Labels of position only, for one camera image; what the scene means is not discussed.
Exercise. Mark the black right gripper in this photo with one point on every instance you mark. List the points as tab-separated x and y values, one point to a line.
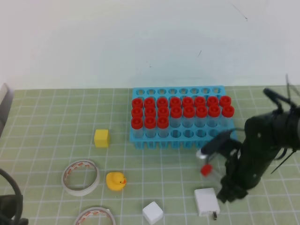
244	168

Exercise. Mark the red capped clear tube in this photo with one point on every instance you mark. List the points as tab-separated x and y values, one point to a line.
209	173

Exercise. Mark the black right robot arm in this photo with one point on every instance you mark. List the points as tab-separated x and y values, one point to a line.
265	136

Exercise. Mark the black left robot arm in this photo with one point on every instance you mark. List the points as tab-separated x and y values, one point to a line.
11	206

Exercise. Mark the blue test tube rack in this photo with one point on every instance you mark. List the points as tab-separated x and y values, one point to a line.
181	136

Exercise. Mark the white USB charger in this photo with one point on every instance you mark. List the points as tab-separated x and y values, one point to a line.
207	203

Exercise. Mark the white foam cube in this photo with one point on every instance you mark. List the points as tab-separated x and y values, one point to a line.
152	213

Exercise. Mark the yellow rubber duck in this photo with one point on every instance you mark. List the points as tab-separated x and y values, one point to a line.
115	181

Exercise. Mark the white tape roll lower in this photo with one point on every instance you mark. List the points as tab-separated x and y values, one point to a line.
93	212

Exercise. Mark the white tape roll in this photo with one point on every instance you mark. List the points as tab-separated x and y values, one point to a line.
93	212
80	178

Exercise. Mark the yellow foam cube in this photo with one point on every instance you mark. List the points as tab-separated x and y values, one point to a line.
102	138

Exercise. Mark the white tape roll upper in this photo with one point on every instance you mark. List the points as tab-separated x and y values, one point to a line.
80	178

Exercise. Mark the green checkered tablecloth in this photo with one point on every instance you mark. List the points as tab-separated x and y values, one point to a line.
48	129

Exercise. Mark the white box at left edge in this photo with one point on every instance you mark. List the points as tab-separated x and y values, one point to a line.
6	98

